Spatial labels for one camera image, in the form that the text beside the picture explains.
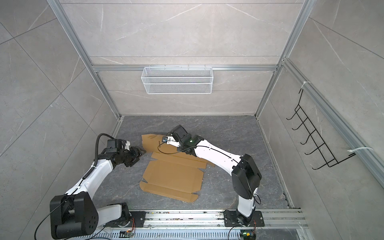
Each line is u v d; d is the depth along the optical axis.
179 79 1.01
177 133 0.62
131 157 0.75
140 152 0.78
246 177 0.46
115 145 0.67
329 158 0.60
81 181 0.46
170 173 0.88
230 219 0.73
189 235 0.70
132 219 0.73
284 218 0.75
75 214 0.40
